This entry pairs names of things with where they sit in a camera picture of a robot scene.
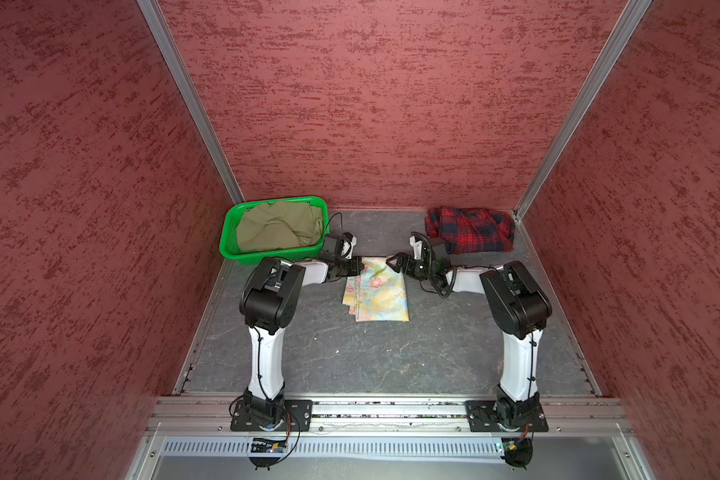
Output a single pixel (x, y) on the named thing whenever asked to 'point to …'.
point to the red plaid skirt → (470, 230)
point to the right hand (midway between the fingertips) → (392, 269)
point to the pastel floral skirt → (377, 293)
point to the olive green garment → (281, 224)
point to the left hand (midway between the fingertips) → (364, 270)
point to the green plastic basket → (228, 244)
